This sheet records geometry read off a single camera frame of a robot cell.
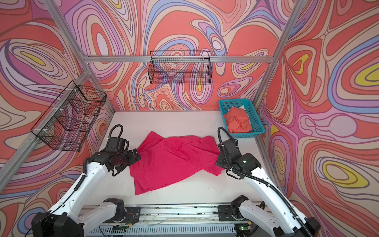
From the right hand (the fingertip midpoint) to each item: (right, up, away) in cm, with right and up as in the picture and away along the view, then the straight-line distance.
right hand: (223, 163), depth 75 cm
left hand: (-47, +2, +6) cm, 47 cm away
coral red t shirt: (+17, +23, +28) cm, 40 cm away
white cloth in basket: (+24, +34, +40) cm, 58 cm away
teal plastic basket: (+29, +19, +26) cm, 44 cm away
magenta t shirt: (-33, -2, +14) cm, 36 cm away
